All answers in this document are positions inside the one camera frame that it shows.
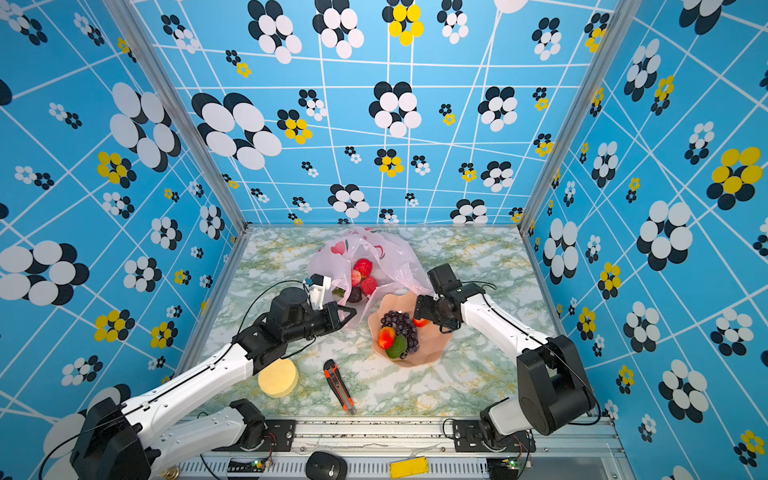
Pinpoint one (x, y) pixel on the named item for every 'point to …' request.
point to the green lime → (399, 347)
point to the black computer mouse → (326, 465)
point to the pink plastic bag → (395, 266)
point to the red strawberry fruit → (363, 265)
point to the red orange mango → (387, 337)
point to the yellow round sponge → (279, 379)
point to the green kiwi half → (338, 291)
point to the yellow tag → (408, 467)
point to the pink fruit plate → (432, 340)
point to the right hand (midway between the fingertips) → (428, 315)
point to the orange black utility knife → (338, 385)
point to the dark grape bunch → (404, 326)
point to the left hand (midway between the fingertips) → (359, 312)
